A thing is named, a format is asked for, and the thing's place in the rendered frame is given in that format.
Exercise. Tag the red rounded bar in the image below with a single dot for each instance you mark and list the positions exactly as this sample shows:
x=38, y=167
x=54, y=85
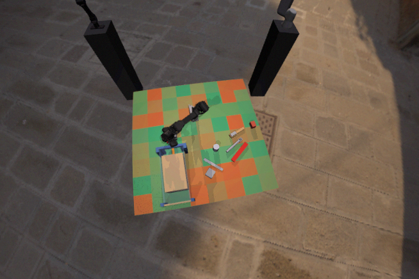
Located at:
x=236, y=156

